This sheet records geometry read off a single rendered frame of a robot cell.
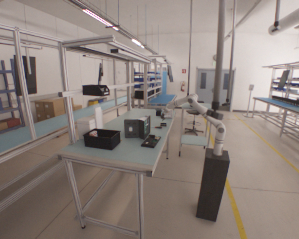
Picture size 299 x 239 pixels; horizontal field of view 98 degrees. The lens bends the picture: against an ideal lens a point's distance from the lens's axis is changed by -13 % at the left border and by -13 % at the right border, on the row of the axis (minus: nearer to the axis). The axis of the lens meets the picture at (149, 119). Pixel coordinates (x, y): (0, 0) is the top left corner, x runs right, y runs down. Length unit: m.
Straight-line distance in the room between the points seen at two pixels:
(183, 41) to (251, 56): 3.32
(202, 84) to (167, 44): 2.66
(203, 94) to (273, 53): 3.72
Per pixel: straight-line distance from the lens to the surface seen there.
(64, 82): 1.53
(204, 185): 1.83
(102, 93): 1.50
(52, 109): 4.76
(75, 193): 1.76
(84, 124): 1.63
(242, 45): 8.51
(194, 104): 1.57
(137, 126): 1.57
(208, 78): 8.12
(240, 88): 8.41
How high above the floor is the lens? 1.63
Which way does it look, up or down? 16 degrees down
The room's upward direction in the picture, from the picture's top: straight up
